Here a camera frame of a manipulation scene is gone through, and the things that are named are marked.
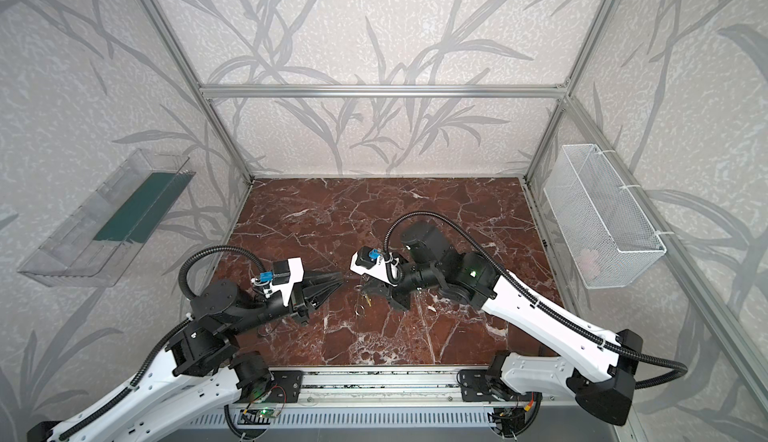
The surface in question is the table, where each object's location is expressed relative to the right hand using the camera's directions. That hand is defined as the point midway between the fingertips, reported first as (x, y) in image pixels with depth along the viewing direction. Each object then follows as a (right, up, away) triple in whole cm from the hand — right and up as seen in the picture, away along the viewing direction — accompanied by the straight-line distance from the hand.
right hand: (366, 276), depth 62 cm
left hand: (-4, +2, -6) cm, 7 cm away
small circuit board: (-25, -35, +8) cm, 43 cm away
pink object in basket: (+54, +1, +11) cm, 55 cm away
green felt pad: (-49, +14, +2) cm, 51 cm away
